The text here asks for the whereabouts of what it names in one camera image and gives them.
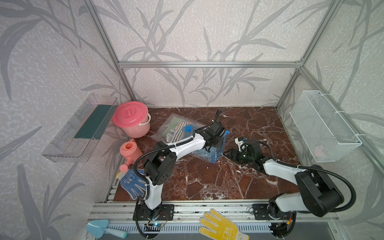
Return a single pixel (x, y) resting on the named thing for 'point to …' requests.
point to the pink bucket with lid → (133, 118)
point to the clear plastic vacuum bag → (160, 134)
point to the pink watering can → (132, 151)
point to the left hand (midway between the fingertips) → (220, 142)
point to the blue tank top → (211, 154)
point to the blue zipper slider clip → (227, 132)
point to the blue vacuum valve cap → (188, 128)
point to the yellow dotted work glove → (227, 230)
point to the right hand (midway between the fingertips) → (224, 153)
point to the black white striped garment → (182, 130)
